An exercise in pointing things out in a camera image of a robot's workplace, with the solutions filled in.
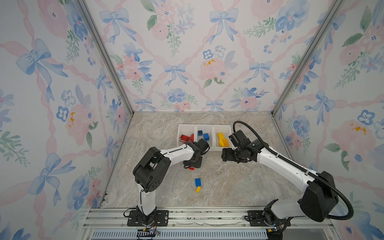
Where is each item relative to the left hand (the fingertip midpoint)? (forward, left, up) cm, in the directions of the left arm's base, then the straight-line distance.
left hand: (195, 162), depth 92 cm
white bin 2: (+24, -7, +1) cm, 25 cm away
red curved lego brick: (+15, +2, +6) cm, 16 cm away
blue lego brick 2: (-11, -2, -1) cm, 12 cm away
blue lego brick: (+19, -8, 0) cm, 21 cm away
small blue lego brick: (+22, -4, +1) cm, 23 cm away
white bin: (+23, +6, 0) cm, 24 cm away
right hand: (-1, -18, +11) cm, 21 cm away
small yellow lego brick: (-16, -2, +1) cm, 16 cm away
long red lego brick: (+18, +7, +1) cm, 19 cm away
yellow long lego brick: (+14, -17, +2) cm, 22 cm away
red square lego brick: (-4, +2, +2) cm, 5 cm away
